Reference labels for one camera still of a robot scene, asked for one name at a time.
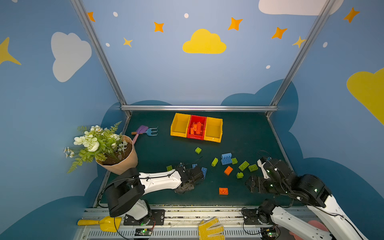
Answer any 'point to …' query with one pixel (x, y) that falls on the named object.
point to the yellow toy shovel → (107, 224)
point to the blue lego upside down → (226, 159)
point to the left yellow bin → (180, 125)
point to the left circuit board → (143, 232)
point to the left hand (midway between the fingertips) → (190, 188)
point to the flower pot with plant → (107, 146)
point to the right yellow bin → (213, 129)
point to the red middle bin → (193, 124)
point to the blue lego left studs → (194, 165)
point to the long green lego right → (243, 165)
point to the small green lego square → (234, 161)
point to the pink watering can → (311, 223)
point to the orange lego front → (223, 191)
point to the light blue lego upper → (227, 156)
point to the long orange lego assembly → (198, 128)
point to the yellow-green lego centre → (214, 162)
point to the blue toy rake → (149, 131)
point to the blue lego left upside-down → (204, 170)
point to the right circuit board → (268, 233)
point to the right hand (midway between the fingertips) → (254, 181)
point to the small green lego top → (198, 150)
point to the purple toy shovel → (142, 129)
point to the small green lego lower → (239, 175)
